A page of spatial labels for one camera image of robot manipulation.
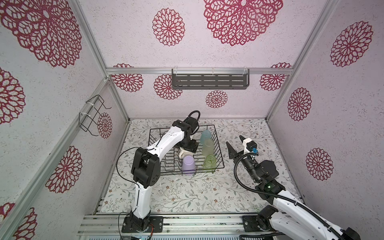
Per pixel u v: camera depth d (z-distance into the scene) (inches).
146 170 20.3
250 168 23.7
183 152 32.8
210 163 34.6
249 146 21.8
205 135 39.7
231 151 25.0
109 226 29.3
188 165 31.5
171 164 37.4
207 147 35.6
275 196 20.8
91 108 30.6
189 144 30.6
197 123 30.4
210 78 38.0
